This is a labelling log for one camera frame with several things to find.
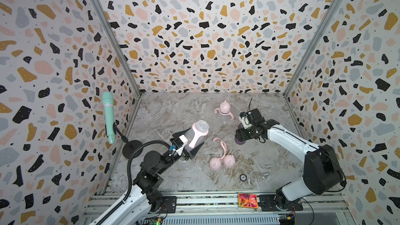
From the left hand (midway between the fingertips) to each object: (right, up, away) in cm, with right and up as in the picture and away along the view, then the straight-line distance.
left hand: (198, 135), depth 65 cm
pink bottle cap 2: (+8, -18, +18) cm, 27 cm away
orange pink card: (+23, -33, +9) cm, 42 cm away
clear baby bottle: (-3, 0, -4) cm, 5 cm away
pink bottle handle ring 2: (+14, -11, +28) cm, 33 cm away
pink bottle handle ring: (+17, +8, +30) cm, 35 cm away
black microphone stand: (-42, -11, +25) cm, 50 cm away
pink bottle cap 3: (+15, -17, +18) cm, 29 cm away
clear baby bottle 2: (+15, +4, +37) cm, 40 cm away
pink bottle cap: (+14, +12, +27) cm, 32 cm away
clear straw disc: (+3, -13, +25) cm, 28 cm away
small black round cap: (+23, -26, +17) cm, 38 cm away
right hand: (+25, -4, +25) cm, 35 cm away
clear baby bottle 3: (-7, -20, +18) cm, 28 cm away
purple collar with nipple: (+22, -10, +30) cm, 39 cm away
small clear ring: (+34, -23, +15) cm, 43 cm away
